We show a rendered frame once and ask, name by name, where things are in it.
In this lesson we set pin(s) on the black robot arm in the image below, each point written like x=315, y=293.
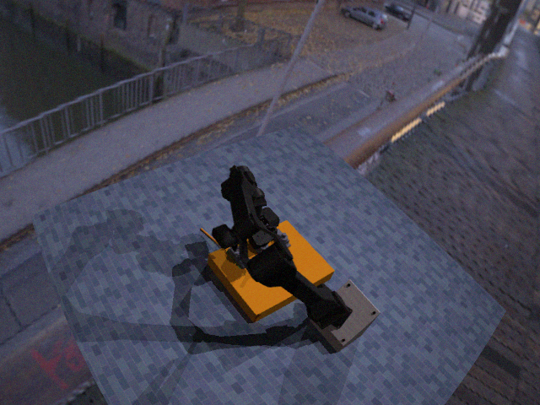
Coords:
x=274, y=267

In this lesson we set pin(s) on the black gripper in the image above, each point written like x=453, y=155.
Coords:
x=226, y=238

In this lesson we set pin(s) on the orange flat deck plate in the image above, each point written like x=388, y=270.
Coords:
x=257, y=300

